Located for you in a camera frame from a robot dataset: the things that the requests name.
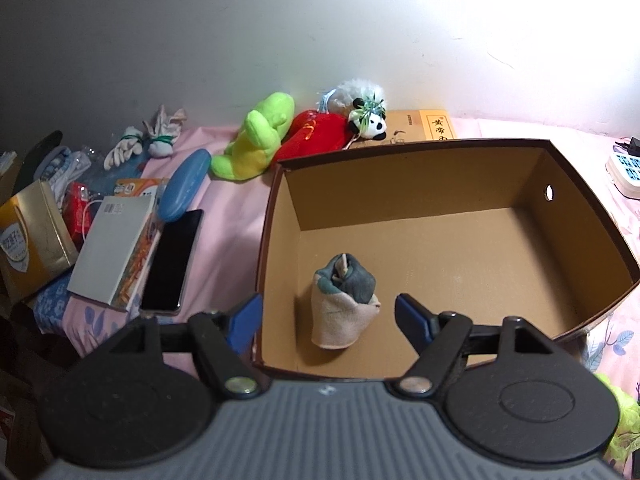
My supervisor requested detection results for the tan book with chinese text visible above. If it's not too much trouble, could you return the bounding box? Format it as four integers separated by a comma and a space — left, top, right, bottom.
349, 110, 457, 150

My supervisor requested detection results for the orange patterned book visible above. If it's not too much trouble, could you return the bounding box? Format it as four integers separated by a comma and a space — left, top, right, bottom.
114, 178, 167, 197

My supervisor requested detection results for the white blue power strip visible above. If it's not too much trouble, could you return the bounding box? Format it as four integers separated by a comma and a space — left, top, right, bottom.
605, 152, 640, 200

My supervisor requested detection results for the lime green plush toy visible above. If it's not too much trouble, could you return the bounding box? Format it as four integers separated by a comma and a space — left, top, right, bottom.
210, 92, 295, 182

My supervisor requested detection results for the red plush toy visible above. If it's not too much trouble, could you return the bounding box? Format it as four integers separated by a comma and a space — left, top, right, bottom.
271, 110, 352, 166

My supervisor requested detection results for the blue oval glasses case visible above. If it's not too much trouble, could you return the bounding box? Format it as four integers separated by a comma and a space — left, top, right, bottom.
157, 148, 212, 222

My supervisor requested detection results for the white boxed book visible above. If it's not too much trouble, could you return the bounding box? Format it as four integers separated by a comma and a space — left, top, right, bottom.
67, 195, 155, 311

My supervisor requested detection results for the red snack packet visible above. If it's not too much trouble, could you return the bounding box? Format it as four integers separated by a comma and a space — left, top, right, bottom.
62, 182, 104, 250

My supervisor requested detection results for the panda plush with white fur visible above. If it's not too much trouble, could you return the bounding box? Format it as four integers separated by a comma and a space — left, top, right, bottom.
318, 78, 387, 142

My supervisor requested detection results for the black charger adapter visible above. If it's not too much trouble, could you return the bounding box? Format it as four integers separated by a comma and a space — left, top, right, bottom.
615, 136, 640, 157

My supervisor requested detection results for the black smartphone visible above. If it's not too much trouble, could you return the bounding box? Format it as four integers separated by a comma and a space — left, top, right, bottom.
140, 209, 204, 316

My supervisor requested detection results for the gold paper gift bag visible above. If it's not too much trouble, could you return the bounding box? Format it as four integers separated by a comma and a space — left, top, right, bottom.
1, 181, 78, 306

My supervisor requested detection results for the brown cardboard shoe box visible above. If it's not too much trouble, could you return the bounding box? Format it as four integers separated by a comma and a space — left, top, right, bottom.
253, 139, 639, 378

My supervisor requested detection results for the neon green mesh cloth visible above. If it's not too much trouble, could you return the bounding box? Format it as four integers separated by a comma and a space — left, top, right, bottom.
596, 372, 639, 477

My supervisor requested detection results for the grey beige sock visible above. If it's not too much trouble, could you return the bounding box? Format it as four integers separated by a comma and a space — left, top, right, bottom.
310, 252, 381, 350

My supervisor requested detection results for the white glove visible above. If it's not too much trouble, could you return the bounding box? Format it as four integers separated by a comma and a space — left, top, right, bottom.
103, 127, 143, 171

